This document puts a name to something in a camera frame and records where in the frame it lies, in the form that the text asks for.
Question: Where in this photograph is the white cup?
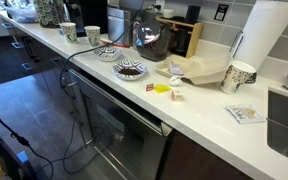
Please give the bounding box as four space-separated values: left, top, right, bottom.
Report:
162 8 175 20

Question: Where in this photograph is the crumpled white paper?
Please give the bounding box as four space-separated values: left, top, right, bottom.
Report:
168 75 183 88

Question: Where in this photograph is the patterned bowl with coffee grounds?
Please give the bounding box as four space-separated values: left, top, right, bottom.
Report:
112 59 148 82

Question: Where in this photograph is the patterned ceramic mug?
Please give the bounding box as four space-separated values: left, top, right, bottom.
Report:
219 60 258 95

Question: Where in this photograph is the black coffee machine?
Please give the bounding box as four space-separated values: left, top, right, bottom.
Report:
132 17 172 62

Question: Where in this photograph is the patterned cup stack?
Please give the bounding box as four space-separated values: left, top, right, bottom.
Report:
33 0 67 29

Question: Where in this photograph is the large black appliance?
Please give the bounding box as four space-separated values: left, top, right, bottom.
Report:
63 0 109 38

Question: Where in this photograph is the stainless steel dishwasher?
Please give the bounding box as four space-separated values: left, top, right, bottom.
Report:
65 68 174 180

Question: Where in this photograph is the yellow sweetener packet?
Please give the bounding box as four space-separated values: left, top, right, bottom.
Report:
153 83 173 94

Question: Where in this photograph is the flat printed packet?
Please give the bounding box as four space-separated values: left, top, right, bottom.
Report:
226 104 267 125

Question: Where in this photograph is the white wall outlet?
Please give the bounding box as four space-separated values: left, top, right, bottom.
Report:
154 0 166 14

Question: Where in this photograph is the small creamer cup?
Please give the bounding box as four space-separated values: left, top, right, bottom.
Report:
170 89 184 102

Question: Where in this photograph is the wooden shelf rack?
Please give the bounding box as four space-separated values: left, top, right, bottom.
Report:
155 16 204 59

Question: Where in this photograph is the clear plastic bag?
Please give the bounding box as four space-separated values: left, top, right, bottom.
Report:
4 3 40 24

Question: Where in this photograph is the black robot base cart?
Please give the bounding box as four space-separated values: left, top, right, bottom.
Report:
0 108 38 180

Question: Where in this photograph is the white paper towel roll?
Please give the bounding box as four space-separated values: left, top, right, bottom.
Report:
234 0 288 71

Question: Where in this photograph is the stainless steel sink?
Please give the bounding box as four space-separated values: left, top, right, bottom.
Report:
266 87 288 167

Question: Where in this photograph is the black cup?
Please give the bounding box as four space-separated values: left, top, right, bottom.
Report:
185 4 202 25

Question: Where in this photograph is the blue patterned paper bowl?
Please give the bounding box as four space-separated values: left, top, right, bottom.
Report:
93 45 123 63

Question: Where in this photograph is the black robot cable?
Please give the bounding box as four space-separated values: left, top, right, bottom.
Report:
0 95 55 180

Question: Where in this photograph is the black power cable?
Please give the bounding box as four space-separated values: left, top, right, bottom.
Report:
33 4 162 176

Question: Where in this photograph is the black wall label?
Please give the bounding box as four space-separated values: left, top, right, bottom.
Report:
213 3 230 22

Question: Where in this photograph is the patterned paper cup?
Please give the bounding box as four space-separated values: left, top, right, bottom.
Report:
84 25 101 47
59 21 78 44

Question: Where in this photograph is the stainless steel canister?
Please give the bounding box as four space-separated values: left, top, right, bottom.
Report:
106 6 134 47

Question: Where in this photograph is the dark brown cabinet door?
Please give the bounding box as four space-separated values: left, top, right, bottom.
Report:
157 129 255 180

